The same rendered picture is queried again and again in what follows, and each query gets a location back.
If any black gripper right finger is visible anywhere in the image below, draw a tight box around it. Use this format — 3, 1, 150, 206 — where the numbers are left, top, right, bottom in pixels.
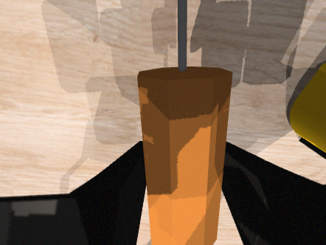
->
221, 142, 326, 245

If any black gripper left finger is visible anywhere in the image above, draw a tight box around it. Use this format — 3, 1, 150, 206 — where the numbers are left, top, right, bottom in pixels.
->
0, 141, 146, 245

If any orange-brown tool handle with grey metal shaft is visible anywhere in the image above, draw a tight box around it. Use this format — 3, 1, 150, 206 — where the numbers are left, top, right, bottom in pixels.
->
137, 0, 232, 245

